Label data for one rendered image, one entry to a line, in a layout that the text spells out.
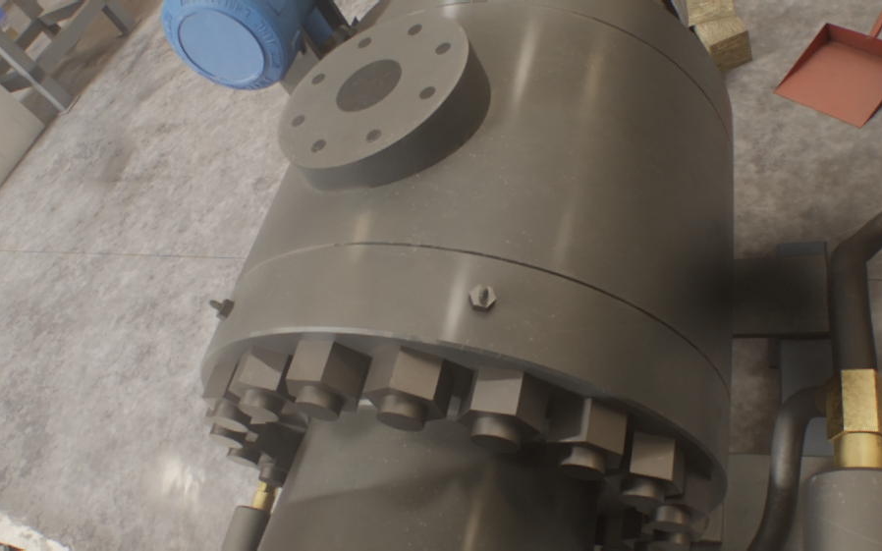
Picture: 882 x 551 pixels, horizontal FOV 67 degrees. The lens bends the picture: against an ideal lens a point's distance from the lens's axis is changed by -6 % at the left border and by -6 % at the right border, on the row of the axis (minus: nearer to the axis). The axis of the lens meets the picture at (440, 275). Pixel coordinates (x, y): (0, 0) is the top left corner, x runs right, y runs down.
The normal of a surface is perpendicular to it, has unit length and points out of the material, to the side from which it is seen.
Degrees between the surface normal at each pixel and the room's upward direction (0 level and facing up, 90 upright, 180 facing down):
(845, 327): 19
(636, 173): 52
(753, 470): 0
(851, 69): 0
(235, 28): 90
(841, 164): 0
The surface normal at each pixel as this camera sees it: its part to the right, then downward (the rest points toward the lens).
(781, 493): -0.59, 0.06
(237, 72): -0.23, 0.83
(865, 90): -0.43, -0.56
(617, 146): 0.33, -0.43
